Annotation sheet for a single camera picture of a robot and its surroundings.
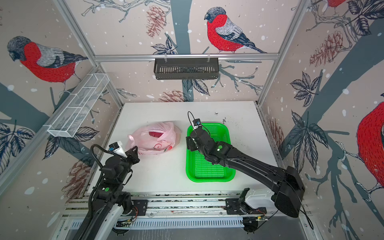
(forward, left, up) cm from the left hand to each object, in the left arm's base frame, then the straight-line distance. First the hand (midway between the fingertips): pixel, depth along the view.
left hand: (136, 147), depth 77 cm
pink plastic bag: (+14, -4, -16) cm, 22 cm away
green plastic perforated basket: (-6, -33, -16) cm, 37 cm away
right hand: (+3, -28, +3) cm, 29 cm away
